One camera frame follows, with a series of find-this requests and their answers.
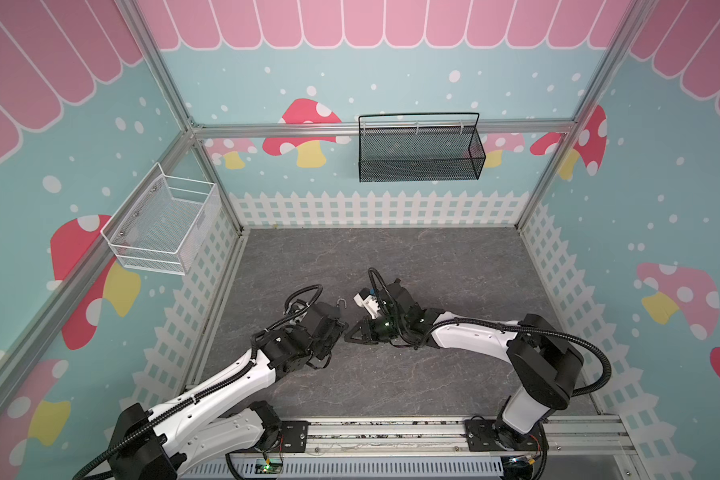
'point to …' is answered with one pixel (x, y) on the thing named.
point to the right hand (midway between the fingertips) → (344, 338)
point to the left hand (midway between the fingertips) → (343, 331)
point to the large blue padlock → (338, 307)
